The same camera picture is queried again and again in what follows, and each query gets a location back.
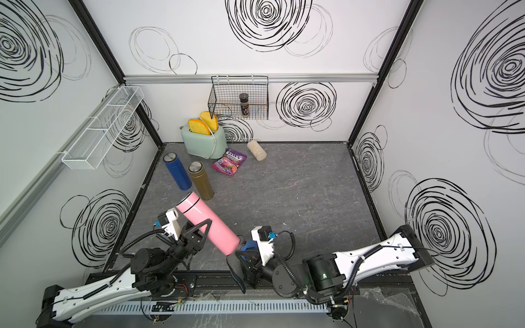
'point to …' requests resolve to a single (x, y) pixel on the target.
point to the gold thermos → (197, 169)
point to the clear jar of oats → (257, 150)
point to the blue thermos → (177, 171)
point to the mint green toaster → (207, 146)
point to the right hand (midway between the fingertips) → (236, 256)
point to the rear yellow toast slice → (212, 124)
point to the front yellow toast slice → (197, 126)
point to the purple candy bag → (231, 161)
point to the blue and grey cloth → (250, 244)
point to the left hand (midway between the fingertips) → (209, 220)
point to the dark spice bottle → (245, 106)
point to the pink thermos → (219, 237)
